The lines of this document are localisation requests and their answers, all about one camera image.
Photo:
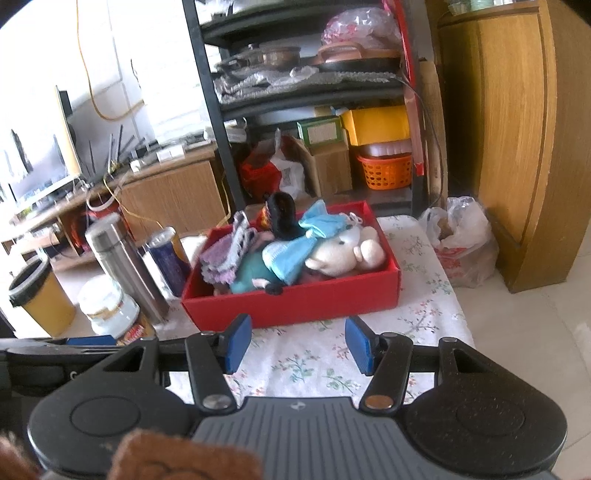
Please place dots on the blue drink can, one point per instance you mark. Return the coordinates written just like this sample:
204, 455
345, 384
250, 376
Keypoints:
168, 263

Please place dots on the glass jar with white lid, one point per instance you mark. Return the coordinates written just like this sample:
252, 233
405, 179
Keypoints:
108, 307

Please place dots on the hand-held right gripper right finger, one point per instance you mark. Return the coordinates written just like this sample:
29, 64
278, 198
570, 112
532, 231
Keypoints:
360, 344

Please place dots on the flat screen television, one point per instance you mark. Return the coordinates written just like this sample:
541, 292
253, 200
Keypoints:
37, 157

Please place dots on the terracotta pot lid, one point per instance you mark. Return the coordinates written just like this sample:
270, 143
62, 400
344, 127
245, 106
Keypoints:
341, 51

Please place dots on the yellow box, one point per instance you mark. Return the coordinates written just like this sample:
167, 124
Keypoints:
378, 124

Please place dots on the pale green cup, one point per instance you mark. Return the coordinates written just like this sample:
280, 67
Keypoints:
480, 4

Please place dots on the brown fuzzy cloth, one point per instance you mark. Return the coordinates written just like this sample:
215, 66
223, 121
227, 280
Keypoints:
184, 457

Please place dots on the white plastic bag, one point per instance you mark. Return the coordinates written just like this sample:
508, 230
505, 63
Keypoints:
291, 177

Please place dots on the red plastic bag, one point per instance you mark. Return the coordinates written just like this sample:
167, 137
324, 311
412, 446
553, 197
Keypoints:
258, 177
79, 230

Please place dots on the black metal shelf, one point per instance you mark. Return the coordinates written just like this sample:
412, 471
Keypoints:
217, 115

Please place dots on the yellow bin with black rim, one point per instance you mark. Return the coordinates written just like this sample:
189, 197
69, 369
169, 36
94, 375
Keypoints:
44, 304

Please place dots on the white power strip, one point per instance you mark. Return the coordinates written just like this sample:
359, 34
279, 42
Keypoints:
168, 153

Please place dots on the green box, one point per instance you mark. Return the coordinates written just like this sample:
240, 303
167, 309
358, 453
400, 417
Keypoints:
321, 131

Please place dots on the white extension socket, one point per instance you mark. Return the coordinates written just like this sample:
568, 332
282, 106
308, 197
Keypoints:
236, 134

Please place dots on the wooden television stand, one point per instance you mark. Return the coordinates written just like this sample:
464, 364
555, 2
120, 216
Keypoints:
175, 194

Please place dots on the clear bag with pink contents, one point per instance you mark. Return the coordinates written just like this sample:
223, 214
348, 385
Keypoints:
360, 25

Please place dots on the black router with antennas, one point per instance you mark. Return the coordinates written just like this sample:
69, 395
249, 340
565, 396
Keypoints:
122, 159

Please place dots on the bubble wrap sheet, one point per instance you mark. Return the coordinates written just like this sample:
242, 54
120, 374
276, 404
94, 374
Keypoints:
249, 85

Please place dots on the red label tin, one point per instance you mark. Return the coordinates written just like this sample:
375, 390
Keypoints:
134, 333

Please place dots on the brown cardboard box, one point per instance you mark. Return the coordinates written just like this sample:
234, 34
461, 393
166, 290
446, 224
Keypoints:
330, 168

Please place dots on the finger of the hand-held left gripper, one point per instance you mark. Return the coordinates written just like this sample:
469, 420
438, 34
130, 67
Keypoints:
90, 340

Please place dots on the beige cardboard sheet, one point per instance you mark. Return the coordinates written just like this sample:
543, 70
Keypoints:
431, 138

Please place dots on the wooden cabinet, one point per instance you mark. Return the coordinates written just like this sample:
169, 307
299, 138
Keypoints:
521, 138

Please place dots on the pink pig plush toy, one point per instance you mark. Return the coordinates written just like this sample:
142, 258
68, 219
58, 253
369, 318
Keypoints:
249, 277

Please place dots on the purple knitted cloth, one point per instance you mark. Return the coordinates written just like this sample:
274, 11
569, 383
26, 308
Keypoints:
219, 261

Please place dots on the stainless steel thermos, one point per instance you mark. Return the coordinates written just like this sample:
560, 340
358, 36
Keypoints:
124, 267

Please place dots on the floral tablecloth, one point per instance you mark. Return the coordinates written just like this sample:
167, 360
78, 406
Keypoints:
425, 300

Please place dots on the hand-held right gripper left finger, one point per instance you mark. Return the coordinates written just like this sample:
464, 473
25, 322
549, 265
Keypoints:
238, 341

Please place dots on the translucent plastic container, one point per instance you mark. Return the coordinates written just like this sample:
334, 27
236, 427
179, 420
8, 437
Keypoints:
385, 150

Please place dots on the orange plastic basket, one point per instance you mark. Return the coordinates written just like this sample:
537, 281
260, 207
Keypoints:
385, 173

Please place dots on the cream teddy bear plush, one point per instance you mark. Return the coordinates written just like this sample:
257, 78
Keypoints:
341, 254

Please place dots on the dark frying pan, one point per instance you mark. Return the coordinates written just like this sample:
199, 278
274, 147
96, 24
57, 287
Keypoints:
364, 63

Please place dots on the red cardboard box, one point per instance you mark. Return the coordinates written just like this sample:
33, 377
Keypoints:
300, 304

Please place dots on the stainless steel pot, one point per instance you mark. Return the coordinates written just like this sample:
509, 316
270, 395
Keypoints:
272, 55

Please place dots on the clear plastic bag with food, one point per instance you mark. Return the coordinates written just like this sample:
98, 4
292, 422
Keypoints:
461, 235

